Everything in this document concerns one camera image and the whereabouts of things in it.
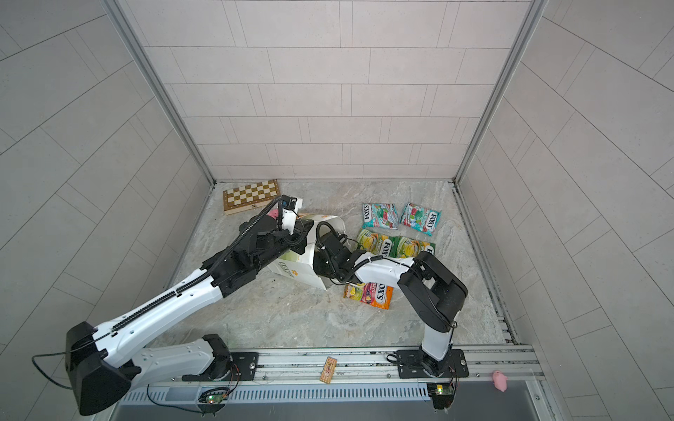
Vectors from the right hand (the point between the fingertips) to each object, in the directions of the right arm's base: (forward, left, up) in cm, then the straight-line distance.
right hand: (308, 269), depth 86 cm
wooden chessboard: (+34, +26, +1) cm, 42 cm away
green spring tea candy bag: (+9, -27, -2) cm, 29 cm away
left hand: (+2, -6, +24) cm, 25 cm away
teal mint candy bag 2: (+19, -43, -2) cm, 47 cm away
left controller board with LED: (-34, +22, -2) cm, 40 cm away
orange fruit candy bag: (-9, -20, -2) cm, 22 cm away
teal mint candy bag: (+22, -27, -1) cm, 35 cm away
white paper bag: (-6, 0, +14) cm, 15 cm away
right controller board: (-35, -36, -6) cm, 51 cm away
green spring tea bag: (+7, -34, -2) cm, 35 cm away
